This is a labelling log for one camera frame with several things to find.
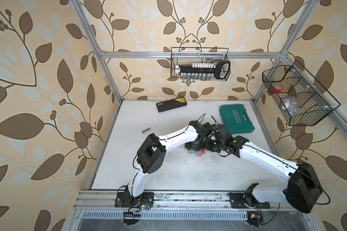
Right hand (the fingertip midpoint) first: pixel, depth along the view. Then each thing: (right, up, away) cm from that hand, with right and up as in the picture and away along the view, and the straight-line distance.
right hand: (201, 145), depth 83 cm
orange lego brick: (+2, -4, +2) cm, 5 cm away
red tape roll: (+43, +33, -2) cm, 54 cm away
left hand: (-4, -2, +3) cm, 5 cm away
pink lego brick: (-1, -8, +7) cm, 10 cm away
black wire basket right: (+51, +25, -10) cm, 57 cm away
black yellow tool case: (-19, +26, +33) cm, 46 cm away
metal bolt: (-38, +6, +19) cm, 43 cm away
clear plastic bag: (+43, +22, -13) cm, 49 cm away
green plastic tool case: (+28, +15, +19) cm, 37 cm away
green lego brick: (-5, -4, +2) cm, 7 cm away
